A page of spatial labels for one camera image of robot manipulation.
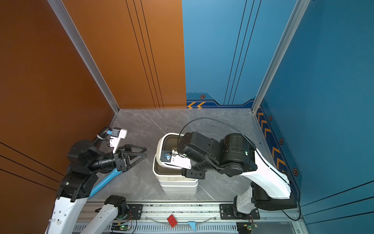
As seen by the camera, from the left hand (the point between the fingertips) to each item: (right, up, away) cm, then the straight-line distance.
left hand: (146, 152), depth 56 cm
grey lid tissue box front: (+12, -24, +19) cm, 33 cm away
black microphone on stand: (-29, +5, +18) cm, 35 cm away
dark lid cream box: (+6, -8, +2) cm, 10 cm away
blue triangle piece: (+18, -37, +12) cm, 43 cm away
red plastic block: (+8, -36, +14) cm, 39 cm away
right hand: (+15, -2, -3) cm, 16 cm away
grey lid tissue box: (+12, -17, +10) cm, 23 cm away
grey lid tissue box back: (+12, -19, +13) cm, 26 cm away
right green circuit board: (+47, -38, +14) cm, 62 cm away
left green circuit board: (-15, -40, +15) cm, 45 cm away
